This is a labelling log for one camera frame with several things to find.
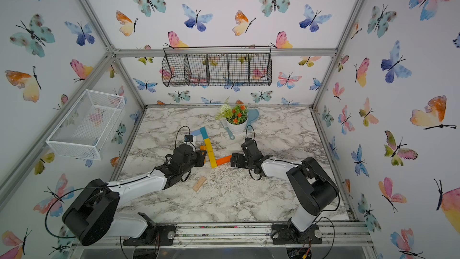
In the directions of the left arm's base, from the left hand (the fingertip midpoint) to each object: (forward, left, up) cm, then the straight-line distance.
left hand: (206, 150), depth 88 cm
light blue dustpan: (+33, -26, -11) cm, 44 cm away
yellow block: (+7, 0, -9) cm, 12 cm away
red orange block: (0, -8, -10) cm, 13 cm away
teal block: (+19, +4, -10) cm, 21 cm away
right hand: (-1, -16, -6) cm, 17 cm away
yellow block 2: (0, -2, -10) cm, 10 cm away
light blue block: (+20, +9, -12) cm, 25 cm away
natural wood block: (-13, +3, -9) cm, 16 cm away
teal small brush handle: (+17, -12, -10) cm, 23 cm away
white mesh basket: (+23, +77, -11) cm, 81 cm away
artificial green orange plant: (+18, -16, +6) cm, 25 cm away
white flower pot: (+17, -16, -6) cm, 24 cm away
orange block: (+5, +3, -6) cm, 8 cm away
